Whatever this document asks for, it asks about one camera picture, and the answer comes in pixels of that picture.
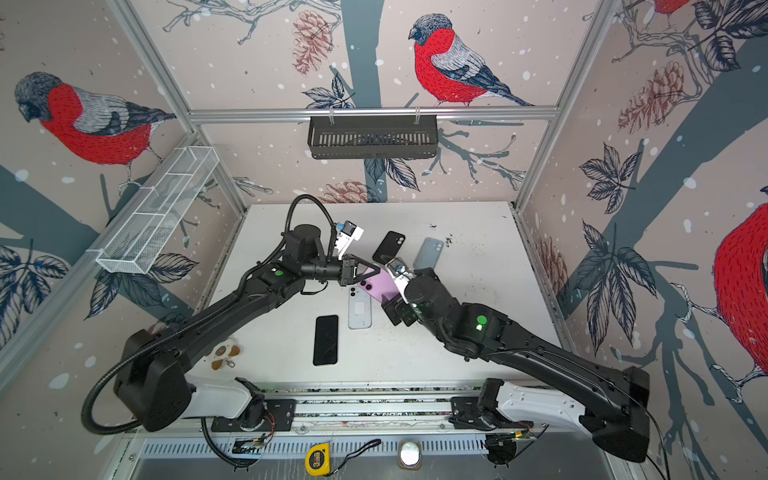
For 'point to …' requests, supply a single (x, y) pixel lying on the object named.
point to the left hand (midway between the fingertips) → (376, 272)
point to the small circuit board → (247, 446)
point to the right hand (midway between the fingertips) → (395, 288)
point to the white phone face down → (359, 309)
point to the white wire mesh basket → (148, 232)
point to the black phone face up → (326, 340)
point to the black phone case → (389, 247)
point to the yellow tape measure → (318, 459)
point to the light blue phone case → (428, 254)
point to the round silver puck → (410, 454)
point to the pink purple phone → (379, 285)
